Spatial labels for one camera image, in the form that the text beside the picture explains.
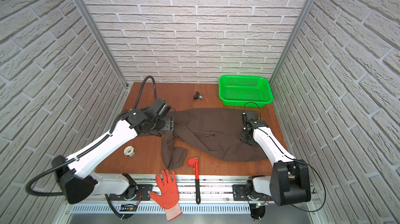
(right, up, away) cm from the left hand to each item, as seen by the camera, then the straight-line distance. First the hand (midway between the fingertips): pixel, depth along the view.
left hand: (170, 122), depth 76 cm
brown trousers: (+22, -9, +17) cm, 29 cm away
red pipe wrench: (+12, -22, +5) cm, 26 cm away
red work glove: (+1, -35, -5) cm, 36 cm away
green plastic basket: (+54, +18, +41) cm, 70 cm away
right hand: (+43, -11, +9) cm, 45 cm away
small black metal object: (+12, +14, +34) cm, 39 cm away
